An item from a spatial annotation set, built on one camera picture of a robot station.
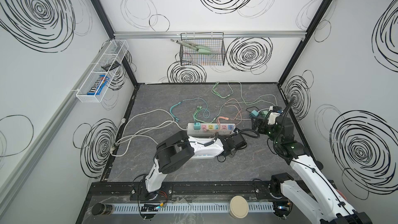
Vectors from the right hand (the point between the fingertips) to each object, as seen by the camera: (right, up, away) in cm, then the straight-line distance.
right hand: (259, 118), depth 80 cm
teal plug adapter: (-33, -6, +9) cm, 35 cm away
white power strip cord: (-73, -7, +19) cm, 76 cm away
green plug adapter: (+5, +1, +21) cm, 22 cm away
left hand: (-13, -18, +8) cm, 23 cm away
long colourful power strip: (-26, -9, +13) cm, 31 cm away
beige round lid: (-14, -35, -15) cm, 41 cm away
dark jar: (-71, -34, -18) cm, 81 cm away
